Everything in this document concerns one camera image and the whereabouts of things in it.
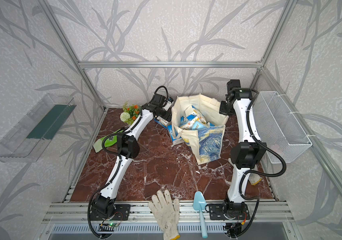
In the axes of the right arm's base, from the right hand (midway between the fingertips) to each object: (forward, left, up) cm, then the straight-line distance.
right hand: (224, 111), depth 86 cm
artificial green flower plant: (+9, +60, -9) cm, 61 cm away
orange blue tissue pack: (-4, +23, -6) cm, 24 cm away
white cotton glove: (-48, +33, -22) cm, 62 cm away
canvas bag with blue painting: (-17, +12, -8) cm, 22 cm away
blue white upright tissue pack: (-7, +29, -18) cm, 35 cm away
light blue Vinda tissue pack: (-9, +16, -1) cm, 19 cm away
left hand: (+14, +35, -15) cm, 40 cm away
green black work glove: (-5, +74, -22) cm, 77 cm away
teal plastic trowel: (-43, +16, -23) cm, 51 cm away
